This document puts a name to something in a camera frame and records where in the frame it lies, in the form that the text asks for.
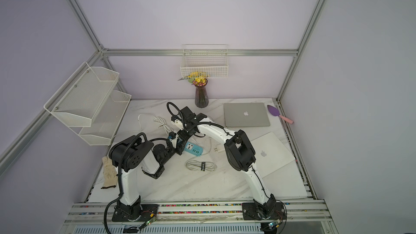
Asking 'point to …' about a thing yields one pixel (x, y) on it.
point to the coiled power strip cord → (196, 165)
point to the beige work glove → (110, 173)
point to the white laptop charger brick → (220, 148)
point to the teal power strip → (194, 149)
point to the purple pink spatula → (274, 112)
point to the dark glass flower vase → (201, 98)
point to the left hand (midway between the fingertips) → (185, 139)
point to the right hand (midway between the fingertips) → (184, 137)
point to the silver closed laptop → (246, 114)
